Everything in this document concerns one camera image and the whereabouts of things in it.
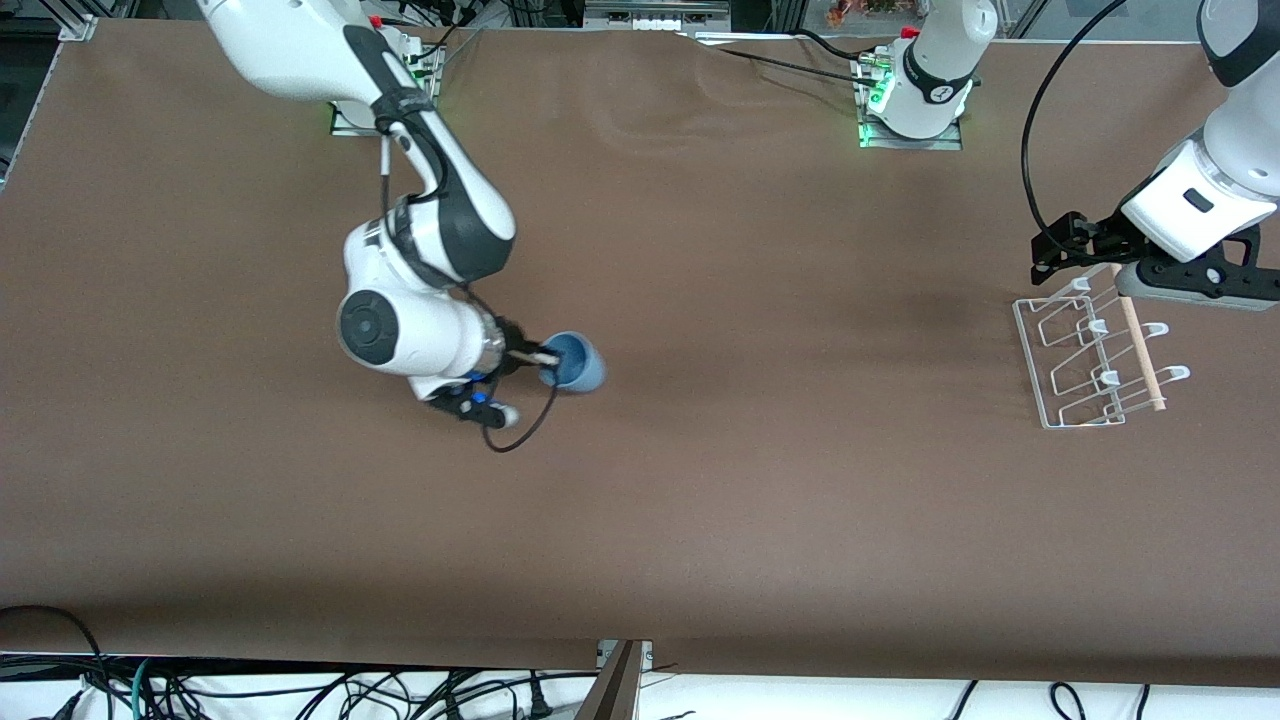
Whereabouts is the blue plastic cup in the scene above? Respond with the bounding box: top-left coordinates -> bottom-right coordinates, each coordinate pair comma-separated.
540,331 -> 608,394

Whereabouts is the orange background object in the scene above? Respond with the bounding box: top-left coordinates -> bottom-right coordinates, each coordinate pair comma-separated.
824,0 -> 903,28

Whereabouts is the white power strip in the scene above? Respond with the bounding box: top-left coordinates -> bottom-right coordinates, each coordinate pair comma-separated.
584,0 -> 732,33

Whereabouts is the white wire cup rack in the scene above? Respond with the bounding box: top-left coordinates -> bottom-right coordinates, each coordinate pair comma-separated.
1012,264 -> 1192,431

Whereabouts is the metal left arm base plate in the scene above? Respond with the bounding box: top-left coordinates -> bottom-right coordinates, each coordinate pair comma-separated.
853,55 -> 967,152

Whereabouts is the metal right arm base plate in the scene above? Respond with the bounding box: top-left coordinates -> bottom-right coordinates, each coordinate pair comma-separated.
329,42 -> 444,139

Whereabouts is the metal table bracket post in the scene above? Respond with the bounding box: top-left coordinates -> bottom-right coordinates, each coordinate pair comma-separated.
574,639 -> 655,720

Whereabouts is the black cable to arm base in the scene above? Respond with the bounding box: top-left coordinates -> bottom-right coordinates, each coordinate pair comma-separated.
680,28 -> 886,83

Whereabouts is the black tangled floor cable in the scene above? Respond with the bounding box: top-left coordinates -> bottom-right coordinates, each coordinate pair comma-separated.
150,668 -> 601,720

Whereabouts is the black looped floor cable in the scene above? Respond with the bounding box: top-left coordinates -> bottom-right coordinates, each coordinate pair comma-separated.
0,605 -> 113,720

